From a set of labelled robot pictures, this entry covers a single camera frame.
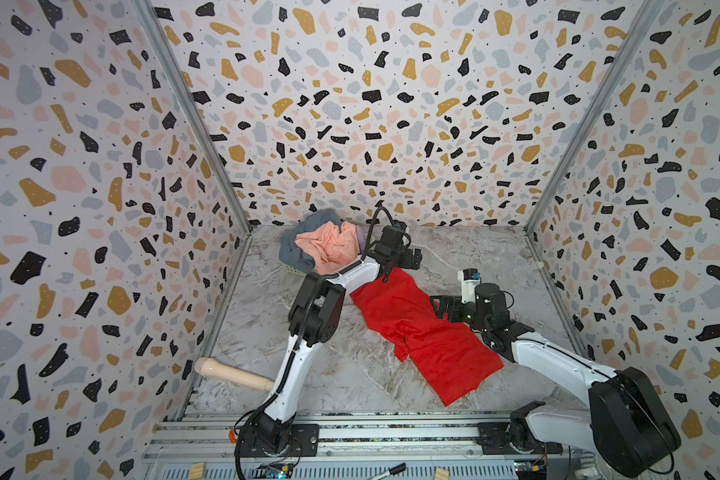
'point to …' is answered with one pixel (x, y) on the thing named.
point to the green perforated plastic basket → (295, 270)
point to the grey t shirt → (292, 253)
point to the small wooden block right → (441, 474)
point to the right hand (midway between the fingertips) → (439, 293)
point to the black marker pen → (389, 472)
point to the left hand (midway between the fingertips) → (413, 248)
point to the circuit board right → (531, 469)
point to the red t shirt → (454, 359)
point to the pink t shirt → (333, 247)
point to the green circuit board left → (275, 470)
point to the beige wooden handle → (212, 366)
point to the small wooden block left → (197, 471)
